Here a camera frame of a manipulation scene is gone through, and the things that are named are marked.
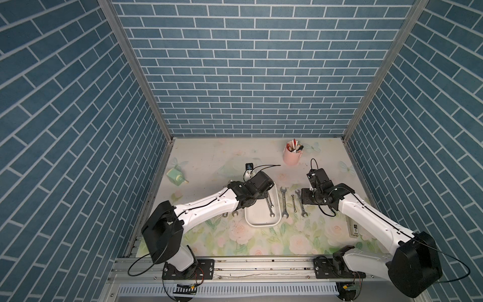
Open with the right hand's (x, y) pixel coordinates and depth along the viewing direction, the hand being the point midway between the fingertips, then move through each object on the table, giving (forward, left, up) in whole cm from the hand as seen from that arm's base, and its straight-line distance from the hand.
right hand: (307, 196), depth 85 cm
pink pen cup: (+24, +6, +2) cm, 25 cm away
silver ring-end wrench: (-6, +16, -9) cm, 19 cm away
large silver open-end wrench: (-4, +9, -10) cm, 14 cm away
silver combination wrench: (-7, +34, -9) cm, 36 cm away
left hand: (-1, +21, +4) cm, 21 cm away
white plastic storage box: (-7, +22, -8) cm, 25 cm away
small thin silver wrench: (0, +5, -9) cm, 10 cm away
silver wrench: (-4, 0, -9) cm, 9 cm away
